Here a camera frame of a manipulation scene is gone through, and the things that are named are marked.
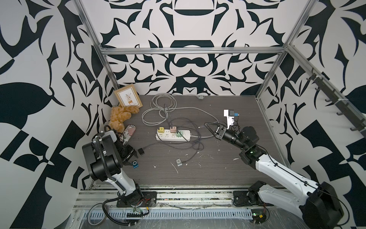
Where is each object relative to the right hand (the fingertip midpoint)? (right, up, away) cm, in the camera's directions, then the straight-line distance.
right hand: (205, 124), depth 67 cm
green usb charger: (-12, -7, +16) cm, 21 cm away
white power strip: (-9, -9, +28) cm, 31 cm away
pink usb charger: (-16, -6, +25) cm, 31 cm away
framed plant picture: (-50, +17, +38) cm, 65 cm away
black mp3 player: (-36, -19, +22) cm, 47 cm away
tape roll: (-55, -45, +1) cm, 71 cm away
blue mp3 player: (-39, -25, +18) cm, 49 cm away
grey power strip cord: (-28, +11, +45) cm, 54 cm away
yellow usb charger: (-24, -6, +26) cm, 36 cm away
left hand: (-41, -23, +21) cm, 51 cm away
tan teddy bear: (-53, +4, +30) cm, 61 cm away
